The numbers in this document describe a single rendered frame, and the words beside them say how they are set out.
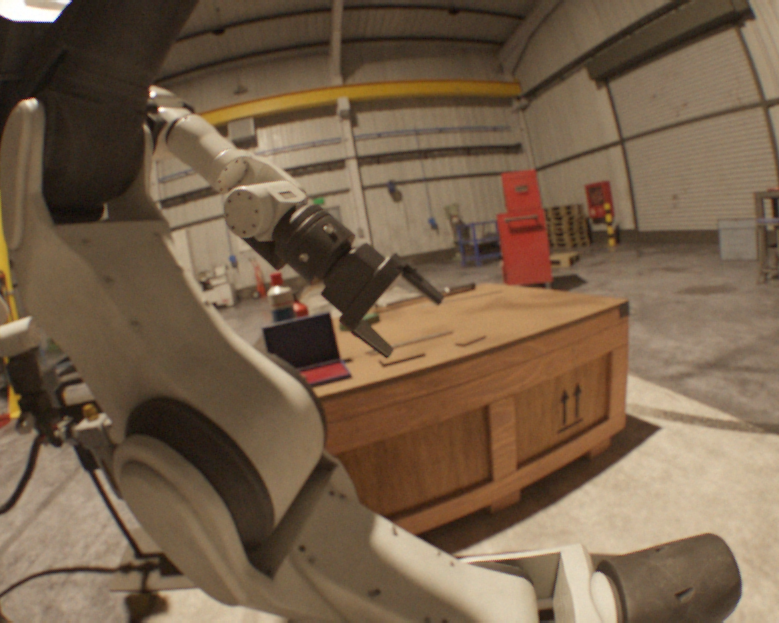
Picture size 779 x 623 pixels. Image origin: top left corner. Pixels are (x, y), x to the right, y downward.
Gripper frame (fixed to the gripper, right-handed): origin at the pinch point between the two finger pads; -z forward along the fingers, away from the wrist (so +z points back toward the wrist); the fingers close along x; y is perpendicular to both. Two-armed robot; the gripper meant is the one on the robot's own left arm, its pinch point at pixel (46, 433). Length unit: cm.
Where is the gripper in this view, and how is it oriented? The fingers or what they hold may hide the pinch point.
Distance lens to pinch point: 99.0
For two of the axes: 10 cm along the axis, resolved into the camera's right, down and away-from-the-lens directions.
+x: -9.4, 2.2, -2.7
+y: 3.0, 1.2, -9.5
